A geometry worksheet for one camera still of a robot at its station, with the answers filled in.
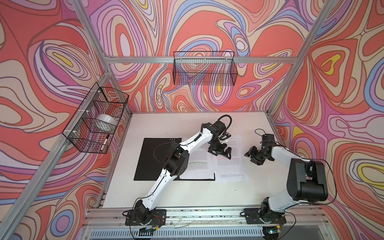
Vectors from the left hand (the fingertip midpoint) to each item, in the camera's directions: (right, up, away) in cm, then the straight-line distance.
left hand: (226, 155), depth 90 cm
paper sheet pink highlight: (+3, -12, -3) cm, 13 cm away
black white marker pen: (-64, +10, -18) cm, 67 cm away
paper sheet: (+6, -9, +2) cm, 11 cm away
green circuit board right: (+17, -32, -19) cm, 41 cm away
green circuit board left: (-43, -34, -18) cm, 58 cm away
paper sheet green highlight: (-16, -6, +2) cm, 17 cm away
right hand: (+15, -3, +3) cm, 15 cm away
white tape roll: (-64, +22, -15) cm, 69 cm away
